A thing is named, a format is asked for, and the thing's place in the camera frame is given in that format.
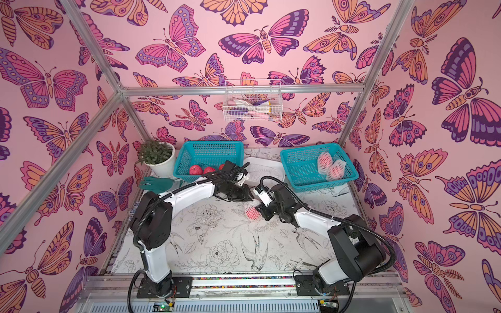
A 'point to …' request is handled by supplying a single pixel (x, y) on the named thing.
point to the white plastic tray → (260, 168)
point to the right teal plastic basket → (310, 167)
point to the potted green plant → (160, 156)
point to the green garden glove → (156, 184)
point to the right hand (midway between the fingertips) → (260, 204)
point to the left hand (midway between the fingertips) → (255, 198)
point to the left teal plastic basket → (194, 159)
